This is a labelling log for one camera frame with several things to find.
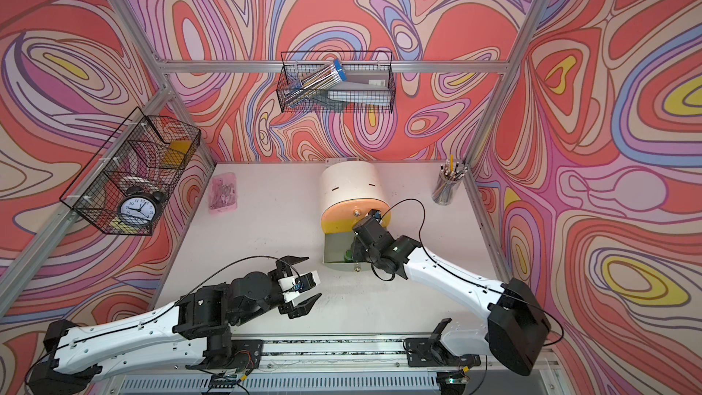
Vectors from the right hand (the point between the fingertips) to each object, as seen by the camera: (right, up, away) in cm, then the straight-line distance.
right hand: (357, 254), depth 82 cm
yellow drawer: (-5, +9, +2) cm, 10 cm away
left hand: (-11, -2, -14) cm, 18 cm away
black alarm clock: (-55, +15, -14) cm, 59 cm away
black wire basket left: (-62, +21, -10) cm, 66 cm away
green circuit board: (-36, -31, -10) cm, 49 cm away
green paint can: (-3, -2, +6) cm, 7 cm away
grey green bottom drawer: (-7, +2, +5) cm, 9 cm away
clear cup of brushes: (+33, +22, +16) cm, 43 cm away
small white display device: (-9, +33, +39) cm, 52 cm away
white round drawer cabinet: (-3, +20, -1) cm, 20 cm away
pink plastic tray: (-54, +18, +26) cm, 62 cm away
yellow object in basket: (-54, +30, -3) cm, 61 cm away
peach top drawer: (-1, +14, -3) cm, 14 cm away
